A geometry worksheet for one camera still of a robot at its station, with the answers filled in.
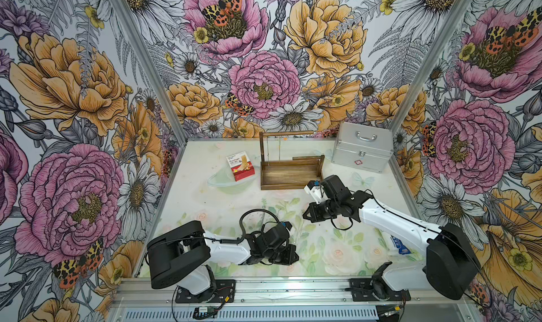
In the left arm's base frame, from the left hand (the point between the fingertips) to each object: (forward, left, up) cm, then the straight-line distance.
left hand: (296, 264), depth 80 cm
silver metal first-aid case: (+46, -34, +14) cm, 59 cm away
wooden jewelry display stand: (+42, 0, 0) cm, 42 cm away
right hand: (+12, -4, +10) cm, 16 cm away
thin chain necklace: (+46, +5, +15) cm, 49 cm away
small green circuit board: (-14, +32, -3) cm, 35 cm away
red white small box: (+44, +24, +4) cm, 50 cm away
